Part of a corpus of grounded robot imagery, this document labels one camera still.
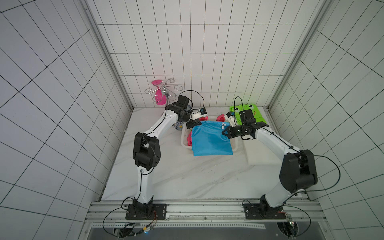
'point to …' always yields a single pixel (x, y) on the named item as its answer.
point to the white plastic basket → (185, 131)
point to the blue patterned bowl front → (178, 125)
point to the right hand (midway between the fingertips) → (219, 132)
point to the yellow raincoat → (232, 142)
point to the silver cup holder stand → (166, 91)
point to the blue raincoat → (208, 139)
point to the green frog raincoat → (237, 108)
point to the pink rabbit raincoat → (221, 118)
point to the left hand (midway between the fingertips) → (196, 123)
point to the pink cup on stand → (160, 99)
